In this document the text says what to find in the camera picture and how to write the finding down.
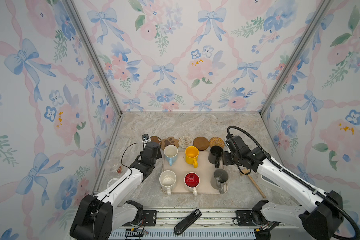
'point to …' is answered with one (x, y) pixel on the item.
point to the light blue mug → (171, 152)
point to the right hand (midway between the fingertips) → (225, 155)
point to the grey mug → (219, 177)
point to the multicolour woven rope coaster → (185, 141)
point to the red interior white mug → (191, 181)
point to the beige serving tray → (180, 166)
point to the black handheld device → (185, 223)
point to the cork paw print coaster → (170, 140)
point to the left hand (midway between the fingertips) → (154, 145)
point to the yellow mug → (191, 155)
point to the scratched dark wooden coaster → (156, 139)
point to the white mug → (167, 179)
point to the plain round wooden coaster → (201, 143)
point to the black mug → (214, 155)
